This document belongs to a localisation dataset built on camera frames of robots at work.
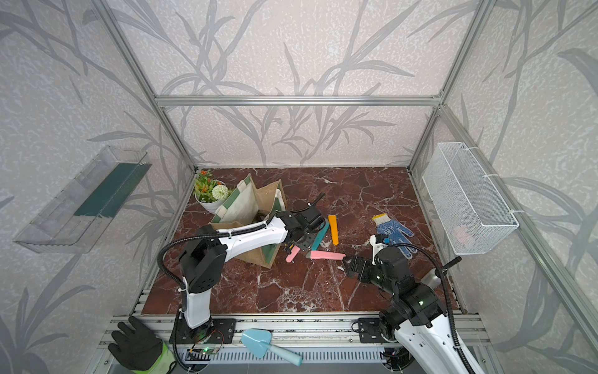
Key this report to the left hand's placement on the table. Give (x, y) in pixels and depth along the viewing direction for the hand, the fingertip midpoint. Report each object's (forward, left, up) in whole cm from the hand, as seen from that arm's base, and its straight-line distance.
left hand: (304, 239), depth 89 cm
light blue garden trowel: (-32, +13, -5) cm, 35 cm away
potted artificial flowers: (+15, +38, +9) cm, 42 cm away
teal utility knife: (-4, -7, +17) cm, 19 cm away
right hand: (-12, -16, +9) cm, 22 cm away
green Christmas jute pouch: (+10, +23, +8) cm, 26 cm away
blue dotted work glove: (+6, -38, -4) cm, 39 cm away
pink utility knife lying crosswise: (-4, -7, -6) cm, 10 cm away
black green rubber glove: (-35, +49, -4) cm, 60 cm away
